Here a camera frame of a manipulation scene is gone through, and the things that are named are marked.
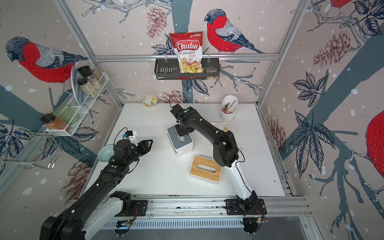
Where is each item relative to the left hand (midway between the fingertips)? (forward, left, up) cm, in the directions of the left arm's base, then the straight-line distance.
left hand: (153, 138), depth 82 cm
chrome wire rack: (-16, +42, +9) cm, 46 cm away
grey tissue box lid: (-1, -13, -6) cm, 14 cm away
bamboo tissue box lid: (-17, -33, -11) cm, 39 cm away
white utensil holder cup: (+30, -48, -7) cm, 57 cm away
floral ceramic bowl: (+45, +15, -15) cm, 49 cm away
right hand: (+9, -16, -6) cm, 19 cm away
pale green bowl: (-2, +33, -15) cm, 36 cm away
